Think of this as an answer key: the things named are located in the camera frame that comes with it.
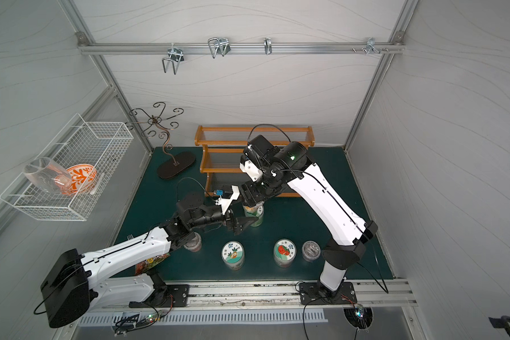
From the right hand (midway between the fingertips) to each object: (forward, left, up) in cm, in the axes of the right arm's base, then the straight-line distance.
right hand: (251, 197), depth 65 cm
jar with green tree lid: (+8, 0, -23) cm, 25 cm away
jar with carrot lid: (-11, +7, -22) cm, 25 cm away
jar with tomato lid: (-9, -12, -22) cm, 27 cm away
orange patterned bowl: (+4, +55, +3) cm, 55 cm away
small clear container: (-7, -22, -26) cm, 34 cm away
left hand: (-2, -1, -3) cm, 4 cm away
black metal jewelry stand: (+38, +41, -27) cm, 62 cm away
